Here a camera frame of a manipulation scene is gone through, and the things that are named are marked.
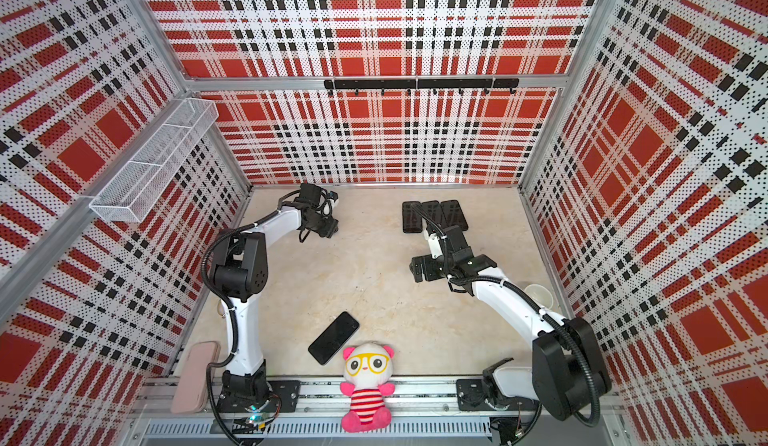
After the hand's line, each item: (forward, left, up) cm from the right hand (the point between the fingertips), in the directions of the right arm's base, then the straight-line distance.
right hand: (427, 265), depth 85 cm
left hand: (+20, +34, -8) cm, 40 cm away
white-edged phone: (+28, -12, -11) cm, 32 cm away
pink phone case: (-30, +60, -9) cm, 68 cm away
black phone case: (+27, +4, -12) cm, 30 cm away
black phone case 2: (+31, -4, -13) cm, 34 cm away
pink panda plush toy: (-26, +16, -4) cm, 31 cm away
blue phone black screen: (-17, +27, -12) cm, 34 cm away
